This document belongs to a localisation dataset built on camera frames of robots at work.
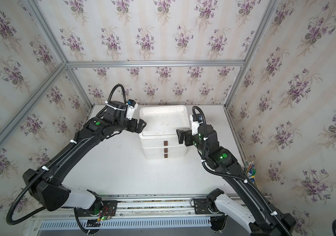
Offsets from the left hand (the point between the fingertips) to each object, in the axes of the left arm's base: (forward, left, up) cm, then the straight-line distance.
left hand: (139, 121), depth 76 cm
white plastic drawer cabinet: (-9, -11, -4) cm, 14 cm away
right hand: (-6, -25, +2) cm, 26 cm away
